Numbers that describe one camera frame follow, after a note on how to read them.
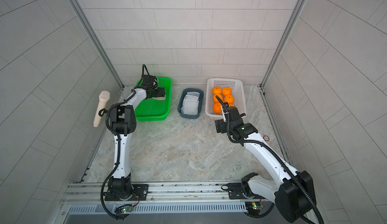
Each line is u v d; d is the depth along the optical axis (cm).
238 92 111
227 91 108
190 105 94
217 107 98
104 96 74
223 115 71
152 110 102
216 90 108
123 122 62
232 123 59
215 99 68
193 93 106
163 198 71
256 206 68
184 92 107
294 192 38
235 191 71
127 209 64
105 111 79
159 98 102
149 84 87
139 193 71
